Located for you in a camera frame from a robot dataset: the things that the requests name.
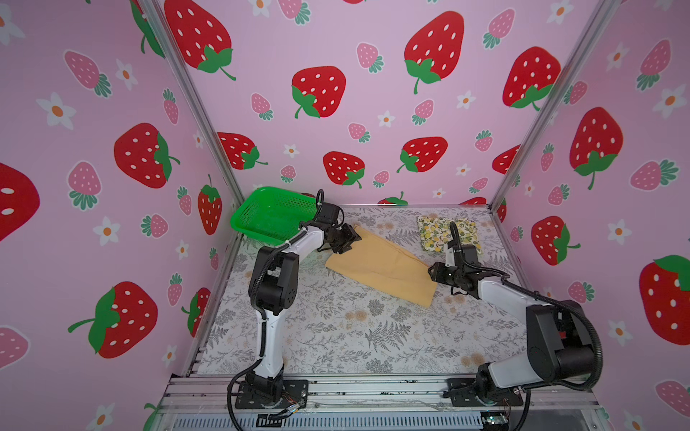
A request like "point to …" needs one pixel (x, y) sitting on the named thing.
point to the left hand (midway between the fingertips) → (361, 240)
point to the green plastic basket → (274, 214)
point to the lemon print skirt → (435, 232)
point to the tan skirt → (383, 263)
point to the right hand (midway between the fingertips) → (429, 270)
